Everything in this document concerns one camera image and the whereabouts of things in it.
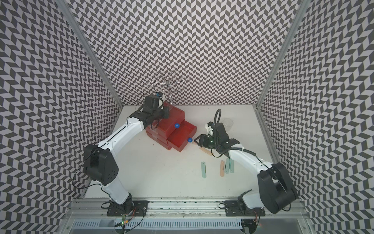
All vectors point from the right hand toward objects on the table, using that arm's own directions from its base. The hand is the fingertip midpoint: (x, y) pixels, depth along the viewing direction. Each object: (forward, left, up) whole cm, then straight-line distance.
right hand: (197, 143), depth 84 cm
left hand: (+17, +18, +9) cm, 26 cm away
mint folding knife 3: (-8, -21, -13) cm, 25 cm away
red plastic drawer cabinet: (+4, +22, +6) cm, 23 cm away
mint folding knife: (-11, -4, -12) cm, 17 cm away
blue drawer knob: (+3, +4, -1) cm, 5 cm away
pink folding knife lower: (-10, -15, -12) cm, 21 cm away
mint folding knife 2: (-9, -18, -12) cm, 23 cm away
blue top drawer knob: (+8, +12, +7) cm, 16 cm away
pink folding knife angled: (+1, -7, -13) cm, 15 cm away
